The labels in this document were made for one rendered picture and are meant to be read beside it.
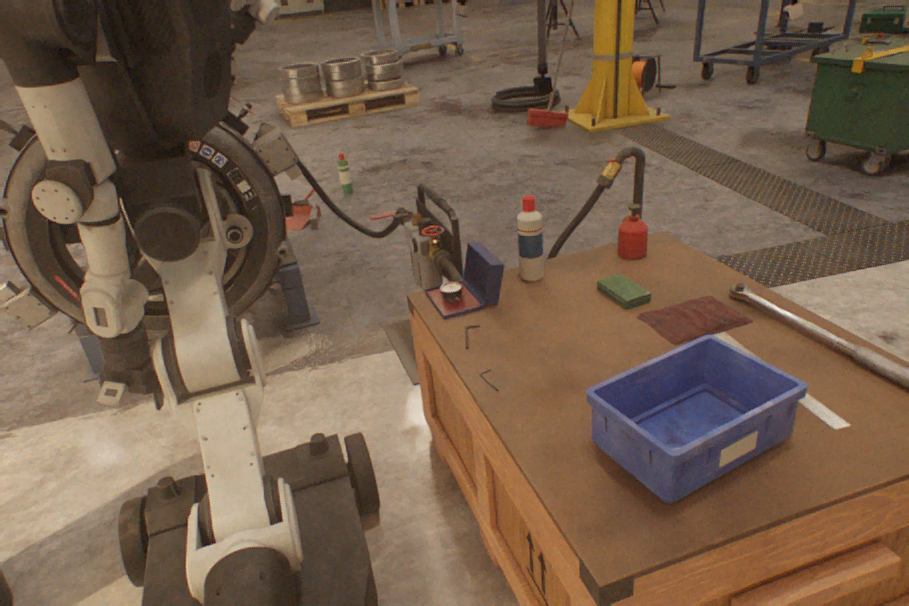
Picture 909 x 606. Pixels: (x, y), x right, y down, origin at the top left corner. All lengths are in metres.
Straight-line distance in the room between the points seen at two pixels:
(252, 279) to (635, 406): 1.36
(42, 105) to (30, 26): 0.12
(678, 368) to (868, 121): 2.87
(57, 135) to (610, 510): 1.06
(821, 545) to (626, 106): 4.24
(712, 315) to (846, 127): 2.60
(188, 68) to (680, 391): 1.07
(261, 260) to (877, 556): 1.72
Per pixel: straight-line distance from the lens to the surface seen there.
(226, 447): 1.45
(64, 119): 1.24
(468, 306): 1.65
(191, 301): 1.46
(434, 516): 1.77
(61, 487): 2.28
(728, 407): 1.35
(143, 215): 1.34
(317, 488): 1.66
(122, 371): 1.52
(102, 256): 1.35
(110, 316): 1.39
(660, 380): 1.27
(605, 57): 5.09
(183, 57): 1.29
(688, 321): 1.57
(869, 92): 4.01
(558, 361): 1.44
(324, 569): 1.49
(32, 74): 1.23
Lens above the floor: 1.28
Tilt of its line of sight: 28 degrees down
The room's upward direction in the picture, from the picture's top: 6 degrees counter-clockwise
